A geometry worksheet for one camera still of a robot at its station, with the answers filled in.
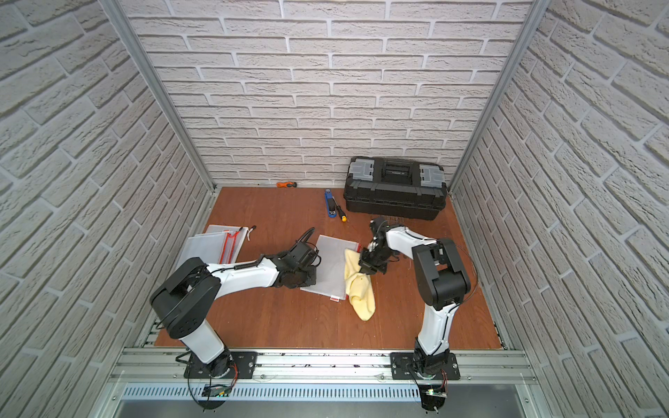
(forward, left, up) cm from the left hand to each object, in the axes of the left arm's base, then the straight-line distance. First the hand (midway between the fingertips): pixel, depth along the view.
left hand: (317, 275), depth 91 cm
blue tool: (+32, -4, +2) cm, 33 cm away
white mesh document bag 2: (+16, +34, 0) cm, 37 cm away
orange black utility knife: (+48, +17, -1) cm, 51 cm away
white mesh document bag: (+3, -5, +1) cm, 6 cm away
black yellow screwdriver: (+29, -9, 0) cm, 30 cm away
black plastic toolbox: (+29, -29, +16) cm, 44 cm away
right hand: (+2, -17, 0) cm, 17 cm away
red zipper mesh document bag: (+15, +34, -1) cm, 37 cm away
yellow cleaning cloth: (-6, -14, +5) cm, 16 cm away
